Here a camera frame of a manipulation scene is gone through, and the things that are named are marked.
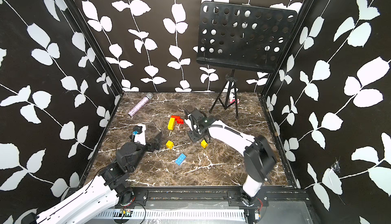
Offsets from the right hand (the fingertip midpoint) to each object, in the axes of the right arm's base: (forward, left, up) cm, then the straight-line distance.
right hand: (191, 133), depth 86 cm
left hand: (-4, +18, +11) cm, 22 cm away
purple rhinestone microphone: (+29, +40, -8) cm, 50 cm away
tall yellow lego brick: (+12, +14, -8) cm, 20 cm away
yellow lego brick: (-3, -8, -8) cm, 12 cm away
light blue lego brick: (-11, +6, -9) cm, 16 cm away
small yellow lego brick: (-3, +13, -8) cm, 16 cm away
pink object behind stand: (+34, -30, -8) cm, 46 cm away
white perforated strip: (-37, -15, -11) cm, 41 cm away
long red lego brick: (+15, +9, -8) cm, 19 cm away
